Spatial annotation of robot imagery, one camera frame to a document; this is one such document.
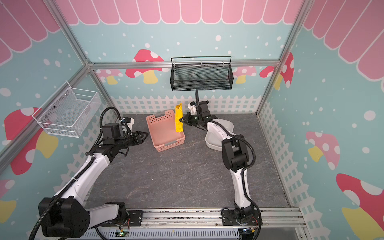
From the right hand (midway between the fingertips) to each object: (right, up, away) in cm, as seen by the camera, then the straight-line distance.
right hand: (179, 119), depth 93 cm
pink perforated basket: (-15, -6, +20) cm, 25 cm away
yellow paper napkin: (-1, +3, +2) cm, 3 cm away
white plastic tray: (+19, -8, -26) cm, 33 cm away
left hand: (-17, -11, -11) cm, 23 cm away
